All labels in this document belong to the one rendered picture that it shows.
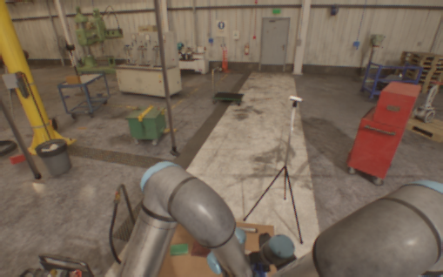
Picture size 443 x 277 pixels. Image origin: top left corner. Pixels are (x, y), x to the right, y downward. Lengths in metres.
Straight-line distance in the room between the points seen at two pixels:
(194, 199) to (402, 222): 0.38
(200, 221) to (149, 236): 0.16
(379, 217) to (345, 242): 0.06
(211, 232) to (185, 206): 0.08
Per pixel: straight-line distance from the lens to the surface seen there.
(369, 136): 3.23
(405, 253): 0.41
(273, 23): 10.30
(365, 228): 0.40
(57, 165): 3.87
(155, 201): 0.59
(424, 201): 0.46
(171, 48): 6.71
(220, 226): 0.54
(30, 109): 4.59
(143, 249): 0.65
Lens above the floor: 1.90
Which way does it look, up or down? 28 degrees down
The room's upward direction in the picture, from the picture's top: 1 degrees counter-clockwise
